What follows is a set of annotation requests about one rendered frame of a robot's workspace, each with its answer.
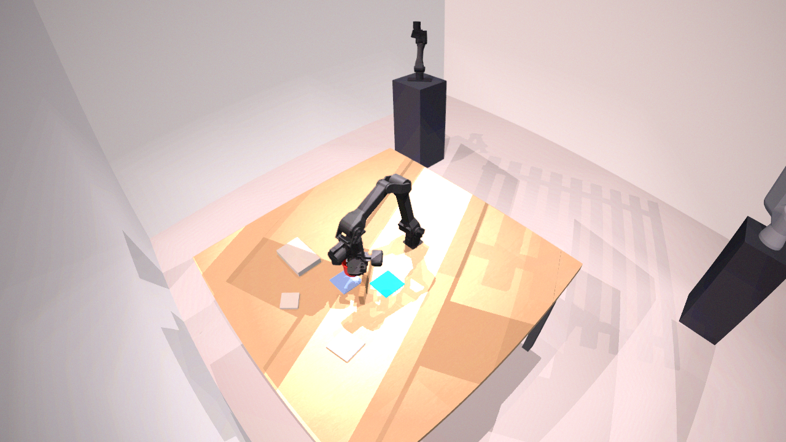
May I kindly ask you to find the wooden plank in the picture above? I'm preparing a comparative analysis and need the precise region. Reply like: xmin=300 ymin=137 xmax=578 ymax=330
xmin=358 ymin=260 xmax=372 ymax=305

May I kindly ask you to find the red plastic cup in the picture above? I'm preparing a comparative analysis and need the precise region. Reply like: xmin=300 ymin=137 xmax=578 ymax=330
xmin=341 ymin=259 xmax=356 ymax=277

